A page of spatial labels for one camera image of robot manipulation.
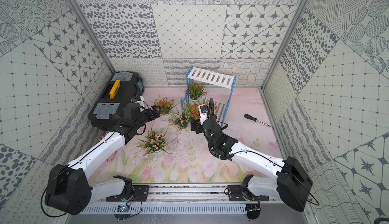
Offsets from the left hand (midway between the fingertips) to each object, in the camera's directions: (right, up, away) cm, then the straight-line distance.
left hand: (159, 109), depth 83 cm
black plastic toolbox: (-30, +12, +15) cm, 36 cm away
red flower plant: (+19, 0, -15) cm, 24 cm away
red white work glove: (-39, -19, +9) cm, 44 cm away
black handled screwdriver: (+60, -8, +20) cm, 63 cm away
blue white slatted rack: (+36, +17, +5) cm, 40 cm away
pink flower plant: (+12, -7, +1) cm, 14 cm away
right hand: (+22, -3, -4) cm, 23 cm away
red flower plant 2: (+19, +11, +15) cm, 27 cm away
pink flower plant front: (-1, -17, -6) cm, 18 cm away
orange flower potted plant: (+1, +2, +12) cm, 12 cm away
